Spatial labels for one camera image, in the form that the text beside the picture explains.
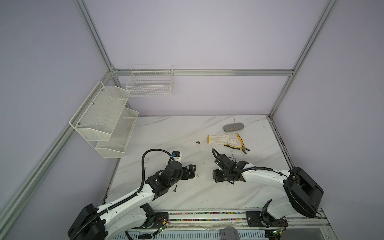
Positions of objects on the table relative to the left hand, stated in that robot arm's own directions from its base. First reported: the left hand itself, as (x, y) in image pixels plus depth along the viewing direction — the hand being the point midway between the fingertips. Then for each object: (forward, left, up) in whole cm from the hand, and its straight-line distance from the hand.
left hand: (188, 168), depth 81 cm
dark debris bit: (+25, -5, -10) cm, 27 cm away
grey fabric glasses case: (+36, -32, -7) cm, 49 cm away
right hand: (-1, -15, -8) cm, 17 cm away
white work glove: (+27, -20, -9) cm, 34 cm away
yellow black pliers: (+19, -37, -10) cm, 43 cm away
